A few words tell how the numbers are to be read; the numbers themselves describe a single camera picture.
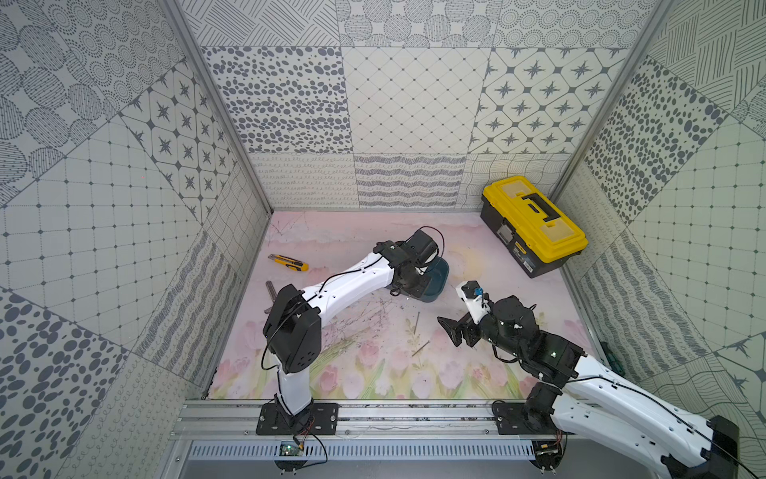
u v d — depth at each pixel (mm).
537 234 919
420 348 860
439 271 1009
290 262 1039
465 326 638
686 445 412
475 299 619
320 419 735
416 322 909
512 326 530
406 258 592
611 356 866
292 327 457
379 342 874
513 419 731
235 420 747
